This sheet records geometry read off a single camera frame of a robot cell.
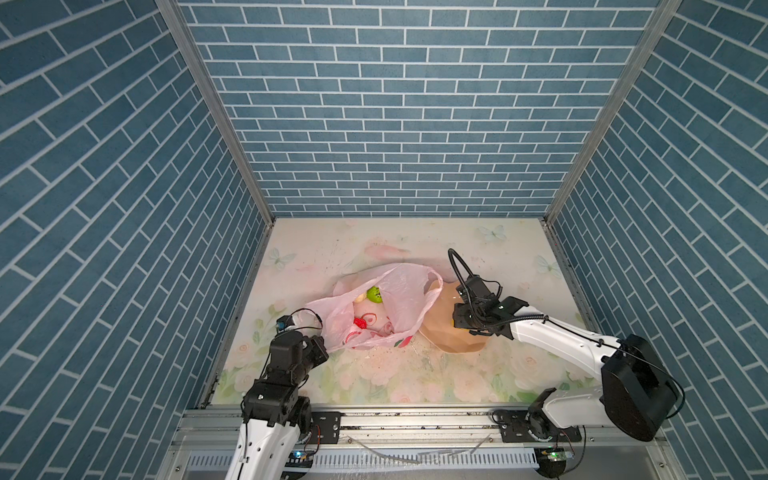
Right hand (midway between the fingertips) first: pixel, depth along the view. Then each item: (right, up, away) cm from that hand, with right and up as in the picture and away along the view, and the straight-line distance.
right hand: (456, 313), depth 88 cm
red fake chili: (-29, -3, 0) cm, 29 cm away
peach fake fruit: (-25, -2, +6) cm, 25 cm away
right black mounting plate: (+12, -26, -14) cm, 31 cm away
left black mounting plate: (-35, -25, -13) cm, 45 cm away
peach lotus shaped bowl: (-5, -5, +4) cm, 8 cm away
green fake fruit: (-25, +5, +4) cm, 25 cm away
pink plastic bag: (-15, +7, +1) cm, 17 cm away
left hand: (-37, -5, -7) cm, 38 cm away
